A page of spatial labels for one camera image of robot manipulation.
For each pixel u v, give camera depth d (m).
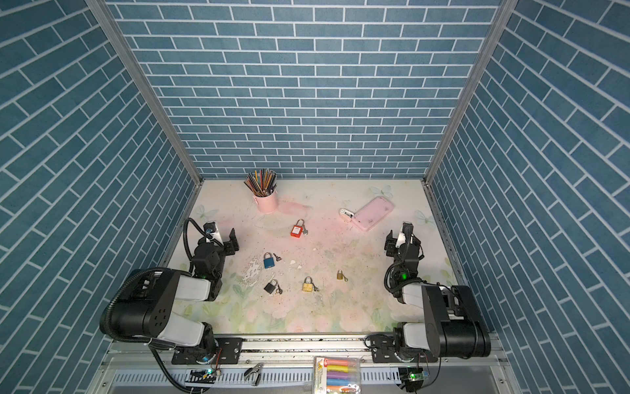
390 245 0.81
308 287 0.87
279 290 0.86
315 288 0.87
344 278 0.89
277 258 0.93
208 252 0.70
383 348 0.74
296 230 1.02
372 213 1.09
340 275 0.90
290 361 0.74
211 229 0.77
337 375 0.69
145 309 0.44
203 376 0.71
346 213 1.05
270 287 0.86
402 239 0.79
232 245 0.84
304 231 1.02
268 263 0.93
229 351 0.73
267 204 1.05
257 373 0.70
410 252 0.64
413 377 0.70
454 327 0.42
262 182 1.04
